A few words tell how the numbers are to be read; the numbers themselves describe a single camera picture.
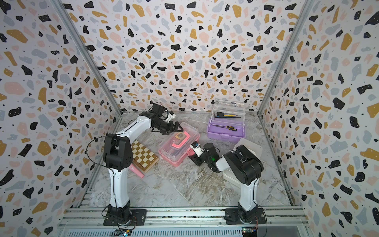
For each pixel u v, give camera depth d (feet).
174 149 2.89
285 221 2.46
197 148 2.81
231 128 3.64
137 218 2.40
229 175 2.66
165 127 2.83
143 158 3.02
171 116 3.02
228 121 3.49
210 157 2.56
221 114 3.60
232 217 2.40
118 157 1.83
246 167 1.71
